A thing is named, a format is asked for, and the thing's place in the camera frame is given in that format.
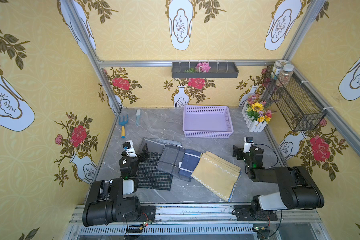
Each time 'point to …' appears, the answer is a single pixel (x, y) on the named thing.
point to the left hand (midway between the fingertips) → (133, 145)
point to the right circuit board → (257, 229)
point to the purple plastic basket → (207, 121)
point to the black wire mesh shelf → (299, 108)
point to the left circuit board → (139, 230)
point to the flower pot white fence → (256, 114)
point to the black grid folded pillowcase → (149, 177)
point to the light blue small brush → (138, 113)
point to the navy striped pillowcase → (190, 161)
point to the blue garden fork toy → (123, 123)
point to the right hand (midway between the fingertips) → (244, 145)
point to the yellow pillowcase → (217, 174)
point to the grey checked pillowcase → (170, 160)
